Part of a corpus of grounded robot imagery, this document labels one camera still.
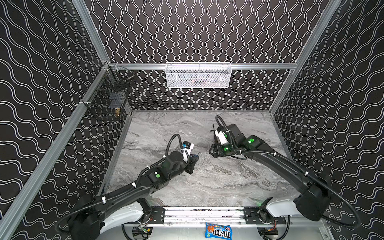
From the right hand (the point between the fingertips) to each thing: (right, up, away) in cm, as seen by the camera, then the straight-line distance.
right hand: (214, 151), depth 79 cm
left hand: (-7, -3, -6) cm, 10 cm away
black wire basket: (-66, +30, +15) cm, 74 cm away
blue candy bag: (0, -35, -10) cm, 37 cm away
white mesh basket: (-7, +57, +50) cm, 76 cm away
